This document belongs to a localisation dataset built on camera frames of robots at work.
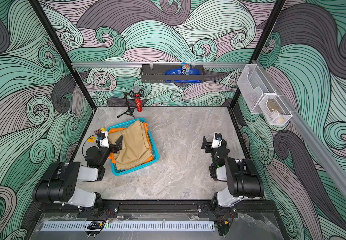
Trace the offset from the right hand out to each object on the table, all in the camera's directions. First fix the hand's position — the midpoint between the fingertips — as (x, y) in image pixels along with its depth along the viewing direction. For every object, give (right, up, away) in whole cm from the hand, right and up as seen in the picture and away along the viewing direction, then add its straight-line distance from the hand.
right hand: (214, 137), depth 90 cm
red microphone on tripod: (-53, +24, +11) cm, 59 cm away
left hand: (-61, +2, -2) cm, 61 cm away
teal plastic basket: (-59, +8, +8) cm, 60 cm away
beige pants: (-48, -6, -2) cm, 48 cm away
